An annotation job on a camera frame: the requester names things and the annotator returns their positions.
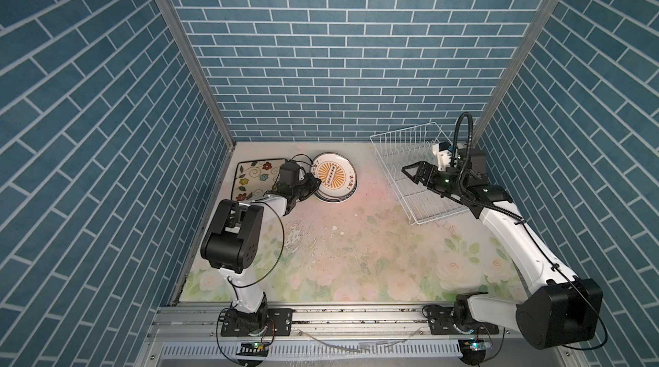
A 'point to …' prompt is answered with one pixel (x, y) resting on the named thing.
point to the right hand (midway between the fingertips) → (414, 173)
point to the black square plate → (251, 178)
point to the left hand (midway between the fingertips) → (328, 180)
